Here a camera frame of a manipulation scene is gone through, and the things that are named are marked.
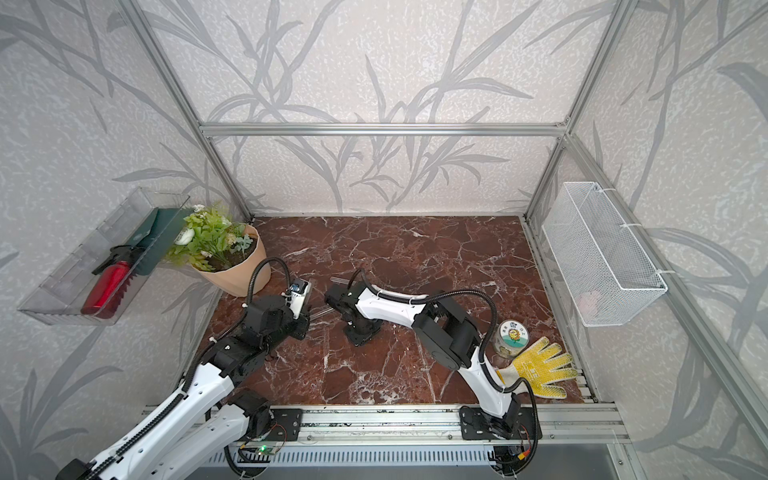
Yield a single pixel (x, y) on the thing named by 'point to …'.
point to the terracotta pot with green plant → (224, 253)
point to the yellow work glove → (532, 367)
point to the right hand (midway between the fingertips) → (362, 337)
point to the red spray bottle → (108, 284)
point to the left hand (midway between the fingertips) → (308, 305)
